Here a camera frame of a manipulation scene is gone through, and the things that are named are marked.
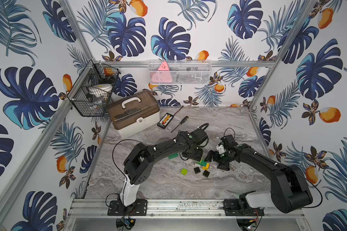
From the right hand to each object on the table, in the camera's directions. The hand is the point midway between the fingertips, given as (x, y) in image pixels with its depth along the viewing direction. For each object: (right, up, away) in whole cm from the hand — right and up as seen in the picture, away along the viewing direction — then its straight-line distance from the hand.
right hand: (211, 162), depth 87 cm
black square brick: (-9, -4, -1) cm, 10 cm away
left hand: (-9, +5, -3) cm, 11 cm away
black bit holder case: (-29, +25, +23) cm, 45 cm away
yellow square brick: (-3, -3, -1) cm, 5 cm away
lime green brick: (-17, -5, -1) cm, 17 cm away
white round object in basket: (-63, +42, -7) cm, 76 cm away
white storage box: (-48, +30, +2) cm, 56 cm away
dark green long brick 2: (-6, +1, -3) cm, 7 cm away
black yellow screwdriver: (-15, +26, +23) cm, 38 cm away
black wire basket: (-72, +34, -5) cm, 80 cm away
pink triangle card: (-30, +54, +2) cm, 61 cm away
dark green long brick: (-23, +3, +6) cm, 24 cm away
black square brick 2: (-4, -6, -3) cm, 8 cm away
